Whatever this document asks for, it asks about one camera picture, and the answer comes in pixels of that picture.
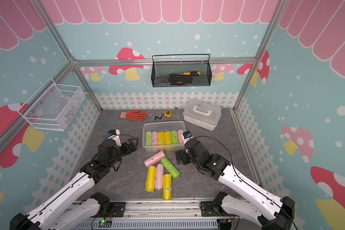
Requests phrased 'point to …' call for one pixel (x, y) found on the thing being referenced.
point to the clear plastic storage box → (163, 126)
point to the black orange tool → (178, 82)
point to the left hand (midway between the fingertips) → (134, 143)
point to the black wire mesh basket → (181, 70)
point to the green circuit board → (104, 224)
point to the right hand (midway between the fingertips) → (182, 149)
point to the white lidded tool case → (201, 113)
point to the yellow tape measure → (167, 113)
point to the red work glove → (132, 115)
